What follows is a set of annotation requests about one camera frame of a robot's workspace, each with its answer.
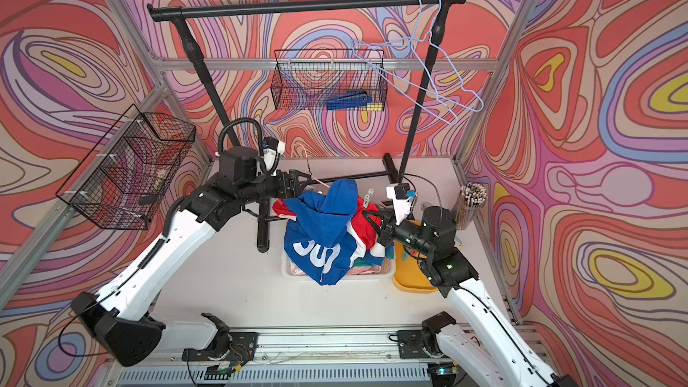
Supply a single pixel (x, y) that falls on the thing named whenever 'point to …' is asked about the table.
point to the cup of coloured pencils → (472, 197)
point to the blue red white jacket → (327, 233)
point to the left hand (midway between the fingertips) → (305, 178)
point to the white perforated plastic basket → (388, 271)
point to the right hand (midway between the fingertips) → (364, 219)
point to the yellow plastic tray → (408, 274)
